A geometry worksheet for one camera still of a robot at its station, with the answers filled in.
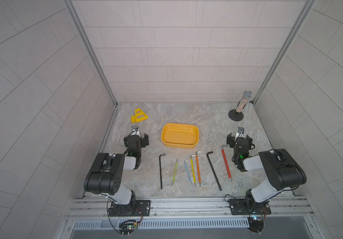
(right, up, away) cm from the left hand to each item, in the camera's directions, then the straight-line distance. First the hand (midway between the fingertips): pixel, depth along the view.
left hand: (139, 132), depth 94 cm
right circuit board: (+61, -39, -26) cm, 77 cm away
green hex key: (+23, -21, -12) cm, 34 cm away
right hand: (+63, 0, 0) cm, 63 cm away
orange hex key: (+37, -20, -10) cm, 43 cm away
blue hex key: (+30, -21, -12) cm, 39 cm away
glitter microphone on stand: (+68, +11, +14) cm, 70 cm away
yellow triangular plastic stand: (-4, +10, +13) cm, 17 cm away
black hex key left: (+16, -13, -5) cm, 21 cm away
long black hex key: (+44, -20, -10) cm, 50 cm away
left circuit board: (+3, -39, -29) cm, 49 cm away
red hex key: (+53, -17, -8) cm, 56 cm away
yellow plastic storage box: (+26, -3, +1) cm, 26 cm away
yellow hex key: (+34, -14, -5) cm, 37 cm away
